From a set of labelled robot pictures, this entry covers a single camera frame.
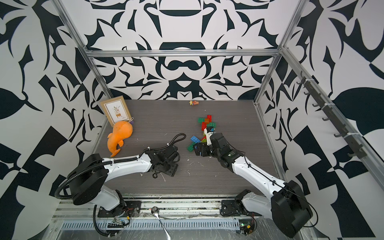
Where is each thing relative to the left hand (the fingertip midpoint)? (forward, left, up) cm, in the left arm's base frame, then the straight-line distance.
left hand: (171, 165), depth 87 cm
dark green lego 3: (+11, -11, +1) cm, 16 cm away
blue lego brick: (+16, -14, +2) cm, 21 cm away
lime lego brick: (+14, -20, +3) cm, 24 cm away
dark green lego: (+30, -19, +3) cm, 36 cm away
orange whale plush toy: (+21, +31, +7) cm, 38 cm away
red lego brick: (+26, -21, +3) cm, 33 cm away
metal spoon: (-22, +7, -2) cm, 23 cm away
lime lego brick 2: (+7, -18, +21) cm, 28 cm away
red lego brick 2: (+32, -26, +2) cm, 42 cm away
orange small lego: (+28, -23, +4) cm, 37 cm away
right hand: (+7, -16, +12) cm, 21 cm away
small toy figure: (+49, -15, +1) cm, 51 cm away
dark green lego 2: (+26, -28, +3) cm, 38 cm away
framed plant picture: (+36, +38, +9) cm, 53 cm away
